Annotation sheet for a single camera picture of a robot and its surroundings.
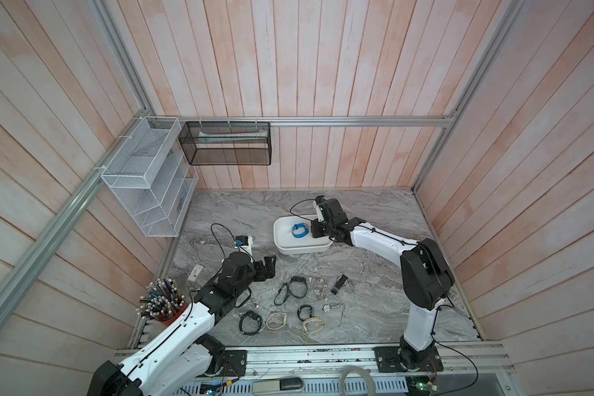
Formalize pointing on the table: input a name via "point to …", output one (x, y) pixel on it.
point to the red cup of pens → (160, 300)
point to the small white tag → (195, 273)
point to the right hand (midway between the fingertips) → (312, 223)
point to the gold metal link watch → (320, 287)
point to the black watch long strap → (296, 278)
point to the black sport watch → (253, 315)
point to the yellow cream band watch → (313, 325)
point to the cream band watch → (276, 320)
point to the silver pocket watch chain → (327, 307)
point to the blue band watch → (299, 235)
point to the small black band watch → (304, 312)
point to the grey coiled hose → (356, 370)
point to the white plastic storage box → (285, 242)
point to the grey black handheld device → (282, 386)
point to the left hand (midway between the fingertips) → (264, 261)
